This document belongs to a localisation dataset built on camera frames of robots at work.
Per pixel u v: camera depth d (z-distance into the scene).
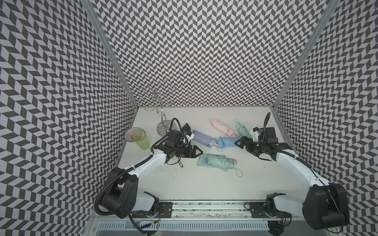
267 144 0.64
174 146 0.67
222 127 1.02
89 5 0.71
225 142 0.93
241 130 1.02
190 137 0.78
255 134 0.78
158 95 0.82
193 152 0.73
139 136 1.06
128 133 0.98
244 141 0.75
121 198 0.41
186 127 1.01
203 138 0.97
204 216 0.72
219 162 0.85
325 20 0.71
